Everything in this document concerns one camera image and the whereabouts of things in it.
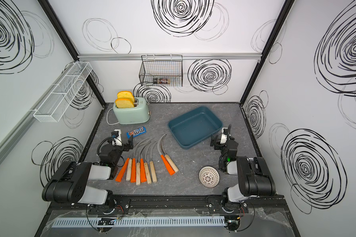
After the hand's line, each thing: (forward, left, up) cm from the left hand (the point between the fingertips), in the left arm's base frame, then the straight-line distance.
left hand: (124, 135), depth 89 cm
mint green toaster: (+18, -6, 0) cm, 18 cm away
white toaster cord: (+27, +24, -12) cm, 38 cm away
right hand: (+2, -60, -1) cm, 60 cm away
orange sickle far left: (-22, -1, -8) cm, 23 cm away
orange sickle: (-14, -7, -10) cm, 18 cm away
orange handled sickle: (-9, -25, -10) cm, 28 cm away
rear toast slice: (+24, +3, +11) cm, 27 cm away
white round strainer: (-20, -51, -9) cm, 56 cm away
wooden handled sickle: (-12, -29, -10) cm, 32 cm away
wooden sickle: (-12, -5, -10) cm, 16 cm away
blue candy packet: (+9, -4, -10) cm, 14 cm away
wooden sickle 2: (-16, -10, -9) cm, 21 cm away
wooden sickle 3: (-19, -20, -9) cm, 29 cm away
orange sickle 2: (-20, -14, -9) cm, 26 cm away
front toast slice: (+18, +3, +9) cm, 21 cm away
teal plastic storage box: (+17, -44, -12) cm, 49 cm away
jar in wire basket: (+26, -21, +21) cm, 40 cm away
